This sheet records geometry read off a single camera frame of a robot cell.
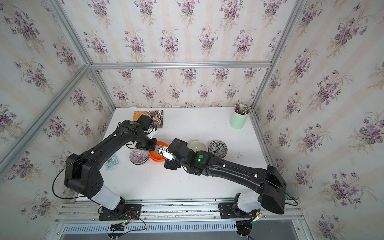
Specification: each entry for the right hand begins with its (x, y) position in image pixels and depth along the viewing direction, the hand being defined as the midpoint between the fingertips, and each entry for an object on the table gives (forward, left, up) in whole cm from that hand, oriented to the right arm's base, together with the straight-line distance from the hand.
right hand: (171, 149), depth 73 cm
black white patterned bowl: (+11, -26, -17) cm, 33 cm away
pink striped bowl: (+4, +23, -17) cm, 29 cm away
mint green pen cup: (+30, -41, -7) cm, 51 cm away
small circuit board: (-31, +25, -22) cm, 45 cm away
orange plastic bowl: (0, +10, -9) cm, 14 cm away
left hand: (+4, +10, -9) cm, 14 cm away
